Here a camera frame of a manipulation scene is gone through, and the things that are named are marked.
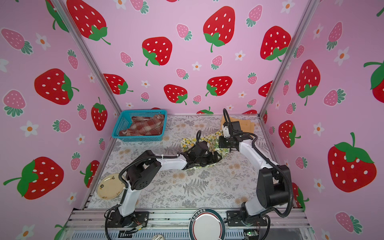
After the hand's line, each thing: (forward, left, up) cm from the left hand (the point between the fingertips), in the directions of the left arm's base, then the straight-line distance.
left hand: (220, 160), depth 89 cm
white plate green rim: (-32, +9, -6) cm, 34 cm away
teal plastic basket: (+32, +69, 0) cm, 77 cm away
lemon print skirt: (+14, +4, +1) cm, 14 cm away
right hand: (+9, 0, +7) cm, 11 cm away
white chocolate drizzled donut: (-38, +31, -3) cm, 49 cm away
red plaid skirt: (+27, +53, 0) cm, 60 cm away
